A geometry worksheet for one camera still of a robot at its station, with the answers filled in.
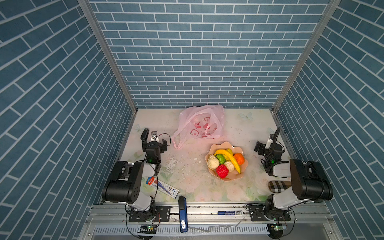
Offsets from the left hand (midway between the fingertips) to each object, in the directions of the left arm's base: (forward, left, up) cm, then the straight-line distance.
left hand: (155, 139), depth 93 cm
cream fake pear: (-18, -45, -2) cm, 48 cm away
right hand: (-2, -70, 0) cm, 70 cm away
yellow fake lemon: (-7, -47, -3) cm, 48 cm away
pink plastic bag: (+20, -29, -7) cm, 36 cm away
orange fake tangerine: (-14, -51, +1) cm, 53 cm away
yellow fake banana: (-10, -41, +1) cm, 42 cm away
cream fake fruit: (-17, -35, +2) cm, 39 cm away
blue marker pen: (-40, -43, -7) cm, 59 cm away
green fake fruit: (-13, -40, -1) cm, 42 cm away
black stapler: (+7, +9, -5) cm, 13 cm away
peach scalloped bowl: (-21, -48, -5) cm, 53 cm away
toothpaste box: (-27, -7, -7) cm, 29 cm away
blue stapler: (-40, -19, -6) cm, 44 cm away
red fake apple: (-22, -39, +2) cm, 45 cm away
